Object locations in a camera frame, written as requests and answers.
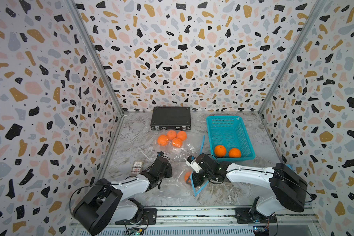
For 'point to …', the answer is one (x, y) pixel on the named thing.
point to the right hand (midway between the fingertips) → (190, 179)
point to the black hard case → (171, 118)
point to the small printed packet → (137, 166)
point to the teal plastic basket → (229, 139)
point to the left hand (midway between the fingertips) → (172, 168)
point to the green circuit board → (135, 231)
